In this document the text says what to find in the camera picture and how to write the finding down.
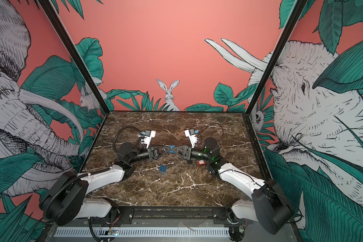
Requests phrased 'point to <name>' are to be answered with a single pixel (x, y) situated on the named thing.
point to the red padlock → (201, 162)
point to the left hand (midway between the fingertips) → (169, 150)
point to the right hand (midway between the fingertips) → (172, 151)
